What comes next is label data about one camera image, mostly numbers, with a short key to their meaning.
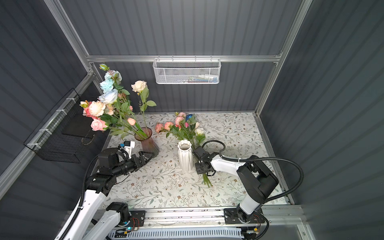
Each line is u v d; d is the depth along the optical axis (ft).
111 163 1.87
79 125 2.53
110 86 2.23
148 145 2.84
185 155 2.46
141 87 2.47
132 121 2.53
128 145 2.25
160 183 2.80
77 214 1.45
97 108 2.04
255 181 1.48
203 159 2.31
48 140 2.10
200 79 2.96
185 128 3.52
